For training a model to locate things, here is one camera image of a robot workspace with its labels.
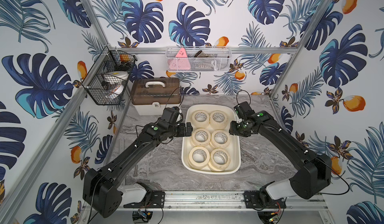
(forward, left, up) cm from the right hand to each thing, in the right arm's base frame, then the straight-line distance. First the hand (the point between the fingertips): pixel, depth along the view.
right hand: (233, 130), depth 82 cm
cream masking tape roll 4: (+3, +5, -14) cm, 15 cm away
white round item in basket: (+19, +63, +21) cm, 69 cm away
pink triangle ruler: (+35, +30, +20) cm, 50 cm away
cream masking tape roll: (+18, +17, -14) cm, 29 cm away
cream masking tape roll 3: (+3, +17, -13) cm, 22 cm away
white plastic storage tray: (-6, +11, -12) cm, 17 cm away
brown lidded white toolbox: (+21, +48, +6) cm, 52 cm away
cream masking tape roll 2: (+16, +5, -12) cm, 21 cm away
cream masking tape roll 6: (-10, +6, -15) cm, 20 cm away
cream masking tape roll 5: (-9, +18, -15) cm, 25 cm away
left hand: (-2, +26, +6) cm, 26 cm away
